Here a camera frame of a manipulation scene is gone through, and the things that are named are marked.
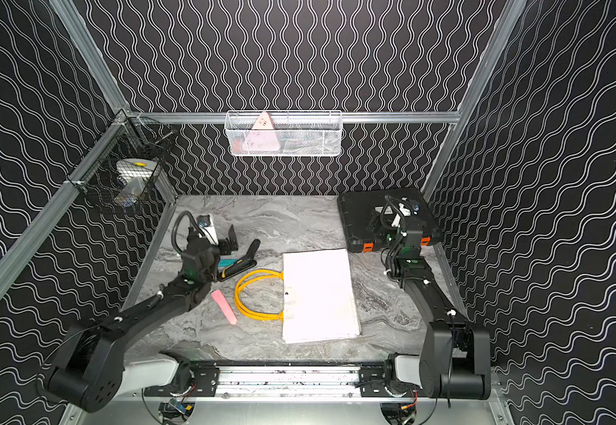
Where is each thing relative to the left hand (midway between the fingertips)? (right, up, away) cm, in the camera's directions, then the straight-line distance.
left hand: (217, 223), depth 83 cm
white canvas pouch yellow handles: (+32, -25, +7) cm, 41 cm away
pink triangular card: (+13, +30, +7) cm, 33 cm away
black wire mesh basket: (-28, +16, -2) cm, 32 cm away
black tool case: (+48, 0, -6) cm, 48 cm away
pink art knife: (-1, -26, +7) cm, 27 cm away
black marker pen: (+7, -10, +19) cm, 23 cm away
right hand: (+54, +3, +2) cm, 54 cm away
